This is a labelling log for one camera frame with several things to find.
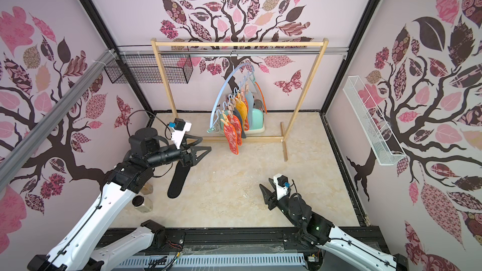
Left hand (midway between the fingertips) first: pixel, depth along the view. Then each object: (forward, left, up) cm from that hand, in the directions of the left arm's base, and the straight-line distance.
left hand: (204, 148), depth 65 cm
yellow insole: (+24, -14, -4) cm, 28 cm away
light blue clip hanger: (+15, -7, +3) cm, 16 cm away
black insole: (+4, +18, -32) cm, 37 cm away
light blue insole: (+31, -18, -7) cm, 36 cm away
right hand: (-6, -23, -20) cm, 31 cm away
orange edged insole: (+38, -24, -7) cm, 45 cm away
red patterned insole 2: (+17, -10, -4) cm, 20 cm away
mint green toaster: (+31, -21, -17) cm, 41 cm away
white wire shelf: (+17, -70, -6) cm, 72 cm away
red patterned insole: (+13, -9, -9) cm, 18 cm away
